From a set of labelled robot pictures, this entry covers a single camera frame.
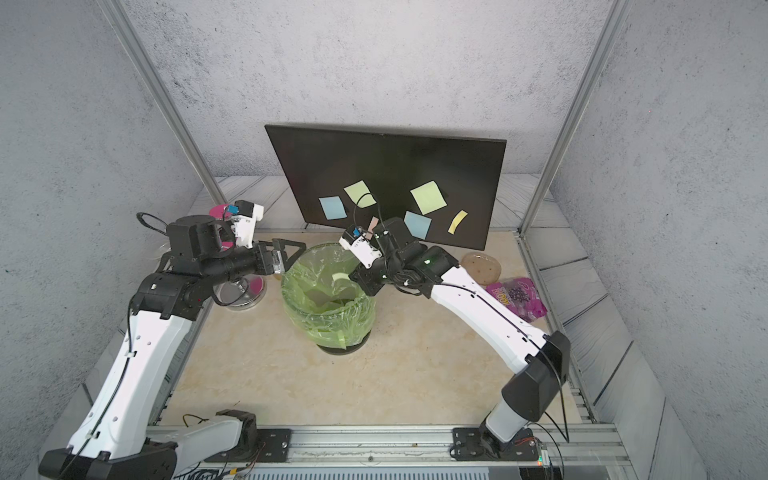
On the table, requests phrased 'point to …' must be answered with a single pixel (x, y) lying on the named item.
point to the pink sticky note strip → (373, 223)
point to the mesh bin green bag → (321, 299)
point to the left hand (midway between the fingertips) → (296, 246)
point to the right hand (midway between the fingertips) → (353, 274)
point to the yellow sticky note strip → (456, 221)
